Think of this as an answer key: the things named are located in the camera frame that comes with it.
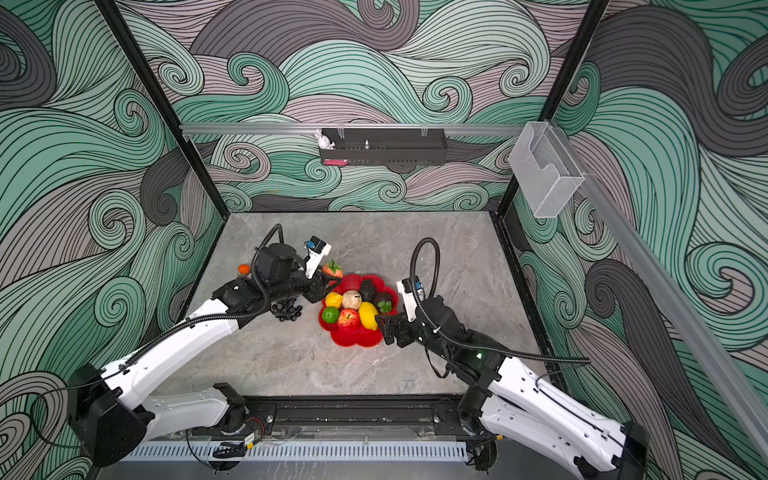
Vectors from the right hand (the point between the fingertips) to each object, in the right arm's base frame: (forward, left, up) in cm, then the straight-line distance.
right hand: (387, 315), depth 71 cm
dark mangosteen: (+10, 0, -14) cm, 17 cm away
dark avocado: (+16, +6, -15) cm, 22 cm away
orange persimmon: (+26, +49, -17) cm, 58 cm away
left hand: (+11, +14, +3) cm, 18 cm away
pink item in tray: (+44, +14, +13) cm, 48 cm away
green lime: (+6, +16, -12) cm, 21 cm away
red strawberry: (+10, +13, +6) cm, 18 cm away
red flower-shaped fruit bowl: (+1, +13, -17) cm, 21 cm away
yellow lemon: (+8, +5, -15) cm, 18 cm away
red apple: (+6, +11, -14) cm, 19 cm away
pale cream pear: (+11, +10, -13) cm, 20 cm away
